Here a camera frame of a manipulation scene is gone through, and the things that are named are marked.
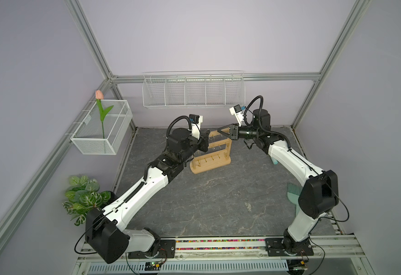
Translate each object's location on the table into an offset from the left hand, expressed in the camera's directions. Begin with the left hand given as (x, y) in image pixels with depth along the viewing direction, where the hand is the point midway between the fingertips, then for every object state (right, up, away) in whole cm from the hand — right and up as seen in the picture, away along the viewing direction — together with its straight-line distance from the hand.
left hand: (210, 131), depth 71 cm
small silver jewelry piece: (+20, -37, +15) cm, 45 cm away
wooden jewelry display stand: (+5, -11, +26) cm, 29 cm away
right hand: (+3, +1, +5) cm, 6 cm away
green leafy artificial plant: (-46, -24, -10) cm, 52 cm away
